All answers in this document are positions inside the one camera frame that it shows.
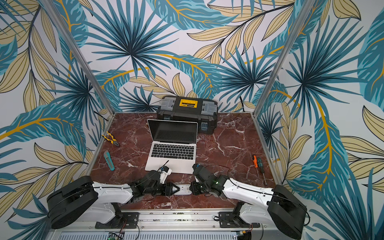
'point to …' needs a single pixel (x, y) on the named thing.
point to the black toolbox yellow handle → (204, 111)
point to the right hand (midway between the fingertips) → (186, 195)
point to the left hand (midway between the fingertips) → (176, 192)
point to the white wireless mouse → (184, 189)
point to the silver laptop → (174, 146)
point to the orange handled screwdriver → (255, 161)
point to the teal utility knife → (109, 159)
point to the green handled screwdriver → (260, 163)
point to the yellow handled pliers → (113, 141)
